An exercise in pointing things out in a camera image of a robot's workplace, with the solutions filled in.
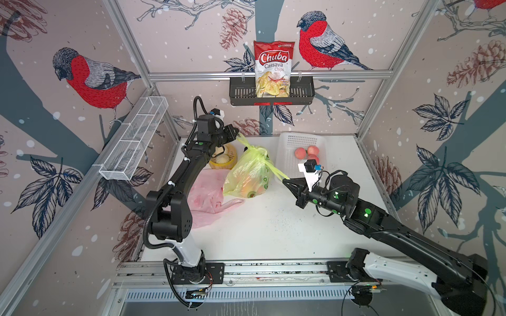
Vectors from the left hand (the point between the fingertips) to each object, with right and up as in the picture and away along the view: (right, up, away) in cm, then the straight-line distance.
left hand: (240, 124), depth 84 cm
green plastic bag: (+4, -21, -14) cm, 25 cm away
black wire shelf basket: (0, +18, +10) cm, 20 cm away
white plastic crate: (+25, -7, +27) cm, 38 cm away
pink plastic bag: (-17, -34, +7) cm, 39 cm away
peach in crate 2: (+38, -15, +20) cm, 45 cm away
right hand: (+17, -22, -20) cm, 34 cm away
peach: (+5, -25, -12) cm, 29 cm away
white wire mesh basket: (-43, -15, -12) cm, 47 cm away
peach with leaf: (+31, -13, +22) cm, 40 cm away
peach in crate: (+38, -11, +23) cm, 46 cm away
